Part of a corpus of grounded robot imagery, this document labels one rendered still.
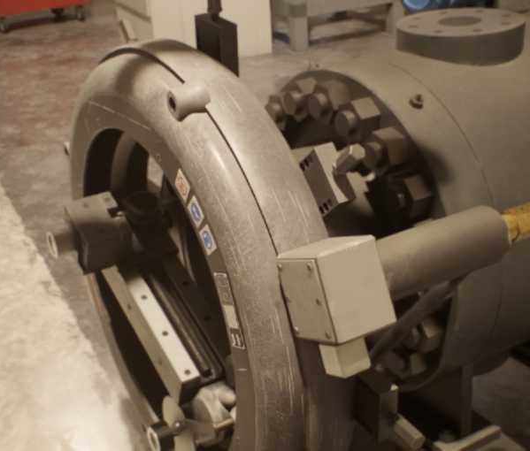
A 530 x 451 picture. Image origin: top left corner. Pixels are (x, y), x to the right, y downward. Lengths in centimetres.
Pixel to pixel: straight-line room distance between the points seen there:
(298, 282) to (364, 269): 8
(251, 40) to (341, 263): 443
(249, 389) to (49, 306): 161
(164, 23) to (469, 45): 376
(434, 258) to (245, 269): 22
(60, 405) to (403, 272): 136
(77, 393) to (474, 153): 128
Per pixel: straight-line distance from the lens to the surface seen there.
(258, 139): 108
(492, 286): 137
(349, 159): 101
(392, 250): 102
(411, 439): 110
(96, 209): 140
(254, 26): 533
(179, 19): 515
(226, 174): 106
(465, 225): 109
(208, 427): 127
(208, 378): 134
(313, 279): 96
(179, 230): 152
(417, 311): 124
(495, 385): 220
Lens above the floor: 125
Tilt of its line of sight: 25 degrees down
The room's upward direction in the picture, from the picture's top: 4 degrees counter-clockwise
